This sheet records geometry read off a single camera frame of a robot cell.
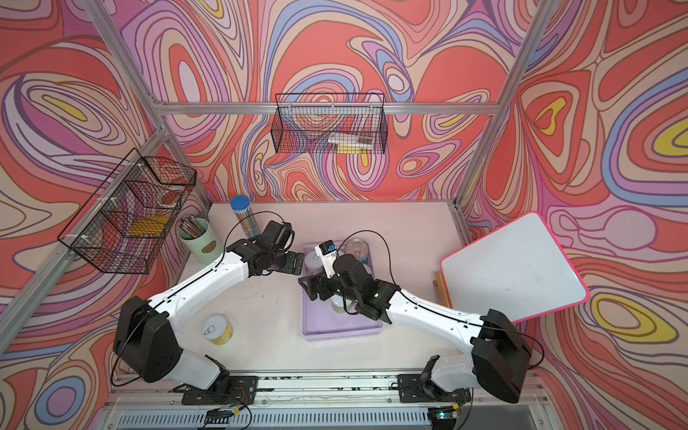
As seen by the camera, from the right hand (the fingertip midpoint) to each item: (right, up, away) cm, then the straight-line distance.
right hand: (313, 280), depth 76 cm
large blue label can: (+14, +8, +15) cm, 22 cm away
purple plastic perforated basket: (+1, -16, +12) cm, 20 cm away
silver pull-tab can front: (-2, +4, +17) cm, 18 cm away
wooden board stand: (+42, -5, +12) cm, 44 cm away
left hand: (-8, +5, +9) cm, 13 cm away
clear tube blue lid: (-29, +24, +19) cm, 42 cm away
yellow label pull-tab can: (-29, -15, +3) cm, 33 cm away
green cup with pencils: (-43, +12, +16) cm, 48 cm away
